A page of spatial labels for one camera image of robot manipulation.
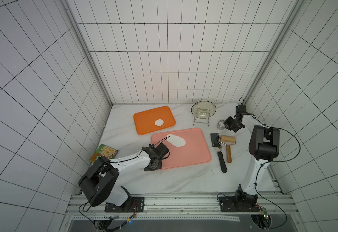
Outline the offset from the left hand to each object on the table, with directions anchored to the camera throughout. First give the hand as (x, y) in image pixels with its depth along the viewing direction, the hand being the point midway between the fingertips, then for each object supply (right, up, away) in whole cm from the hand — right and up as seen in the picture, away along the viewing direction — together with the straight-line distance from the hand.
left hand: (151, 168), depth 85 cm
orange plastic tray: (-8, +27, +23) cm, 36 cm away
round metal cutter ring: (+50, +25, +21) cm, 59 cm away
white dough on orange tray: (+3, +27, +22) cm, 35 cm away
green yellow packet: (-32, +9, +7) cm, 34 cm away
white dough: (+15, +15, +13) cm, 25 cm away
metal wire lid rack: (+35, +32, +20) cm, 51 cm away
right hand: (+48, +27, +19) cm, 58 cm away
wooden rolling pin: (+51, +15, +11) cm, 54 cm away
